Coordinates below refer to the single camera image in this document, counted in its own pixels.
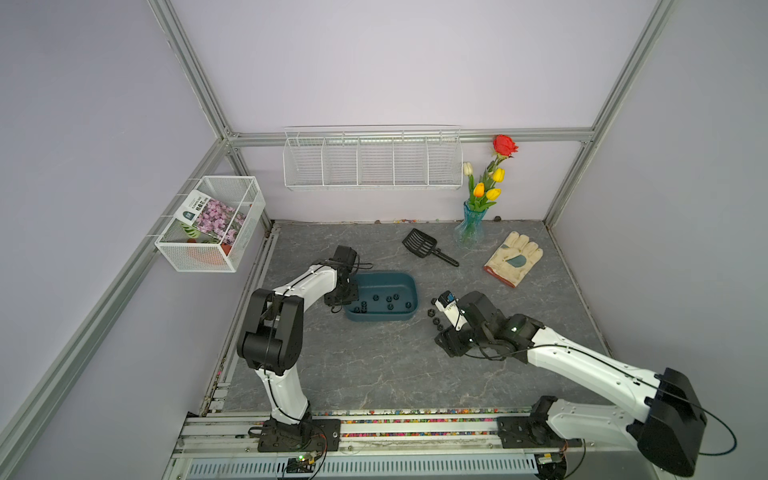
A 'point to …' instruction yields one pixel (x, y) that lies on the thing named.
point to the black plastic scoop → (423, 245)
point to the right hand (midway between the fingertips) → (444, 331)
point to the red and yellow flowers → (485, 195)
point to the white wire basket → (182, 252)
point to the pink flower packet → (208, 219)
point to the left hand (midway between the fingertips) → (347, 300)
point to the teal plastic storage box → (384, 296)
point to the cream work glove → (514, 258)
